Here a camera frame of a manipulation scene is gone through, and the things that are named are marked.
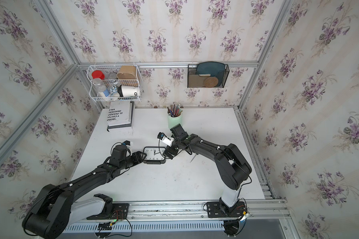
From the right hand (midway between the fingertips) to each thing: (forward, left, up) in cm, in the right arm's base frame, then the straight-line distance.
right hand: (168, 146), depth 89 cm
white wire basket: (+32, +36, +23) cm, 53 cm away
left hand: (-7, +13, -2) cm, 15 cm away
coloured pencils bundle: (+25, -3, +6) cm, 25 cm away
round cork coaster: (+38, -27, +20) cm, 51 cm away
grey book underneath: (+18, +32, -3) cm, 37 cm away
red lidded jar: (+36, +46, +27) cm, 64 cm away
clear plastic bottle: (+26, +42, +22) cm, 54 cm away
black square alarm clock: (-4, +9, -4) cm, 10 cm away
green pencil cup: (+21, -2, -1) cm, 21 cm away
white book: (+26, +38, +1) cm, 46 cm away
